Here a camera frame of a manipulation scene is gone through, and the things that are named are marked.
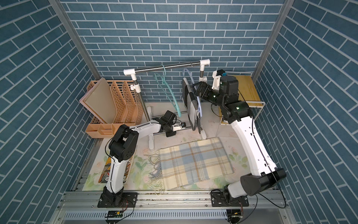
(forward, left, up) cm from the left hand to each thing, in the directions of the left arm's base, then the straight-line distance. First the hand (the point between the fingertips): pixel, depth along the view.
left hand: (176, 129), depth 102 cm
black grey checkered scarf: (0, -9, +28) cm, 30 cm away
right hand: (-5, -13, +43) cm, 45 cm away
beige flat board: (+13, +54, +17) cm, 58 cm away
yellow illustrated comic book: (-33, +41, -1) cm, 52 cm away
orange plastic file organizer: (+21, +40, +4) cm, 45 cm away
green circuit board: (-50, +31, -5) cm, 59 cm away
